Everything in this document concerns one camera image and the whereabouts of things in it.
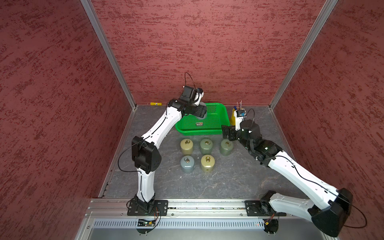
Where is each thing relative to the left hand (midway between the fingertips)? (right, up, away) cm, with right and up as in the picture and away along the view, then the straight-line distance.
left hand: (199, 111), depth 86 cm
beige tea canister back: (+5, -29, -4) cm, 30 cm away
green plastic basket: (+14, -2, +28) cm, 31 cm away
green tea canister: (+4, -21, +4) cm, 22 cm away
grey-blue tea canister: (-7, -29, -4) cm, 30 cm away
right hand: (+16, -9, -10) cm, 21 cm away
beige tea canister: (-8, -21, +4) cm, 22 cm away
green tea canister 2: (+17, -22, +3) cm, 28 cm away
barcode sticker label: (+1, -8, +24) cm, 26 cm away
